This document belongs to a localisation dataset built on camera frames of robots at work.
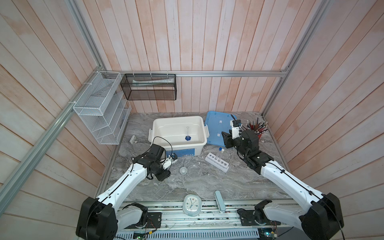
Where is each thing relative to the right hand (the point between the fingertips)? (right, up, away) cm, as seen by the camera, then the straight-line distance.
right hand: (226, 131), depth 80 cm
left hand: (-34, -24, +2) cm, 42 cm away
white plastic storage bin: (-24, -4, +26) cm, 36 cm away
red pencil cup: (+26, -4, +15) cm, 30 cm away
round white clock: (-19, -39, -3) cm, 43 cm away
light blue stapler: (-4, -38, -3) cm, 38 cm away
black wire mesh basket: (-48, +31, +25) cm, 63 cm away
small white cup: (-23, -24, +9) cm, 35 cm away
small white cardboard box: (-60, -6, +23) cm, 65 cm away
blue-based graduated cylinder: (-21, -5, +25) cm, 33 cm away
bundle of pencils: (+24, +2, +12) cm, 27 cm away
